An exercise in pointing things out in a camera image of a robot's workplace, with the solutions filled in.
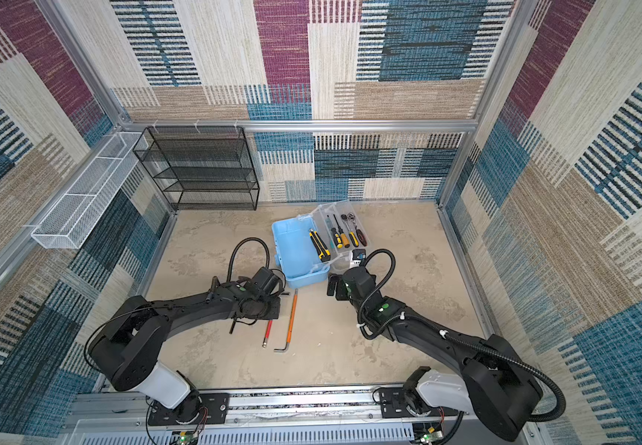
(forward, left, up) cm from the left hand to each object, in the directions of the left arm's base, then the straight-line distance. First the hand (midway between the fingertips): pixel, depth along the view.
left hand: (277, 307), depth 90 cm
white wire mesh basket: (+11, +49, +32) cm, 59 cm away
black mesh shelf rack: (+51, +33, +16) cm, 63 cm away
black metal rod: (-6, +13, -1) cm, 15 cm away
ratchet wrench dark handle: (+21, -27, +11) cm, 36 cm away
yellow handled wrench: (+20, -25, +11) cm, 34 cm away
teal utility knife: (+26, -18, +9) cm, 32 cm away
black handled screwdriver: (+17, -20, +12) cm, 29 cm away
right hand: (+4, -21, +10) cm, 24 cm away
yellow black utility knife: (+18, -14, +7) cm, 24 cm away
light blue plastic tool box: (+20, -11, +5) cm, 24 cm away
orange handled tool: (-3, -5, -1) cm, 6 cm away
